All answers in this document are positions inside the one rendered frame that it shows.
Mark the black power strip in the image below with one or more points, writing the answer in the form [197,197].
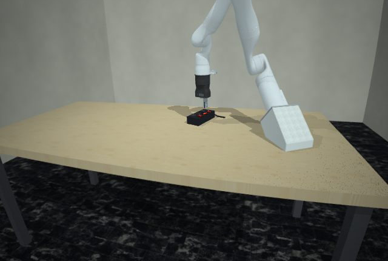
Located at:
[201,117]

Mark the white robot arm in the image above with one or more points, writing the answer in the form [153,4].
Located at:
[248,30]

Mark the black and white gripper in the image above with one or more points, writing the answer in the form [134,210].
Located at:
[202,81]

